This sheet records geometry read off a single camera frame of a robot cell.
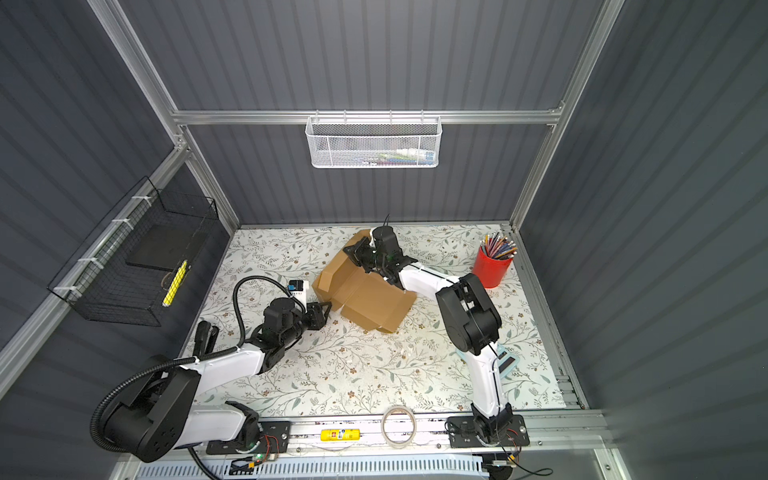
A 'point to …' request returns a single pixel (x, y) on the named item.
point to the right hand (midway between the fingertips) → (343, 250)
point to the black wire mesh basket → (130, 267)
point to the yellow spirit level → (340, 434)
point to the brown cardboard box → (371, 300)
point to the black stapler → (205, 341)
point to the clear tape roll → (399, 427)
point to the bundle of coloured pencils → (498, 247)
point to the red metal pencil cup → (488, 270)
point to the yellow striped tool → (166, 302)
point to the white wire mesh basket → (373, 142)
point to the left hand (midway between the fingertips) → (325, 303)
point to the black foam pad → (166, 246)
